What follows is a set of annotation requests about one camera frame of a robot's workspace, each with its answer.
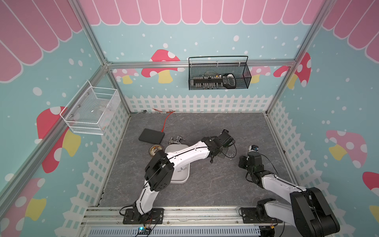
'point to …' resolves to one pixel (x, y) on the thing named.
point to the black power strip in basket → (228, 81)
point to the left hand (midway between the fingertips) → (219, 150)
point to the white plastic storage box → (181, 175)
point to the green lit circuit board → (144, 230)
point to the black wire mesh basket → (218, 76)
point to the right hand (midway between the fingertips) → (242, 157)
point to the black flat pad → (151, 136)
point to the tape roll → (154, 149)
